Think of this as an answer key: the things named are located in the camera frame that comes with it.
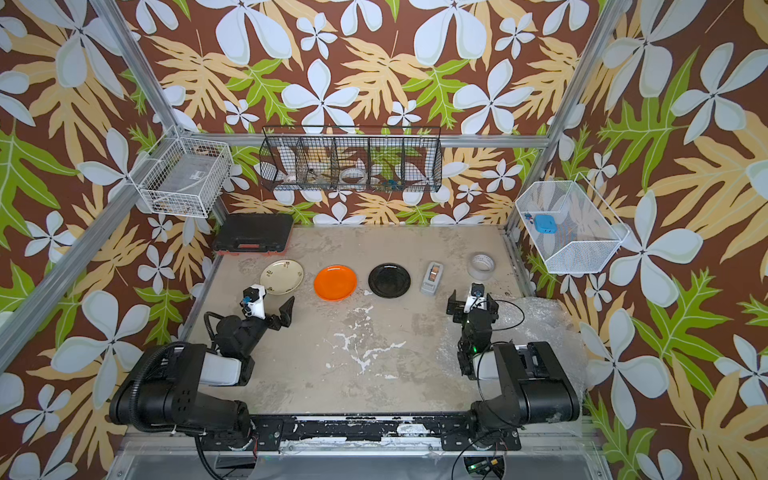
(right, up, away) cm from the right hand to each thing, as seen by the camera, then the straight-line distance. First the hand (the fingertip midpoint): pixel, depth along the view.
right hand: (470, 292), depth 90 cm
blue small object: (+21, +20, -4) cm, 29 cm away
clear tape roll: (+9, +7, +17) cm, 21 cm away
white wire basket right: (+27, +20, -6) cm, 34 cm away
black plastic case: (-79, +20, +26) cm, 85 cm away
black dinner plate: (-25, +3, +13) cm, 28 cm away
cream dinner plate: (-63, +3, +15) cm, 65 cm away
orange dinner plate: (-43, +2, +12) cm, 45 cm away
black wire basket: (-37, +43, +7) cm, 58 cm away
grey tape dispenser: (-10, +4, +11) cm, 15 cm away
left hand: (-58, 0, -2) cm, 58 cm away
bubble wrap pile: (+4, -3, -25) cm, 25 cm away
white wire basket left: (-86, +35, -4) cm, 92 cm away
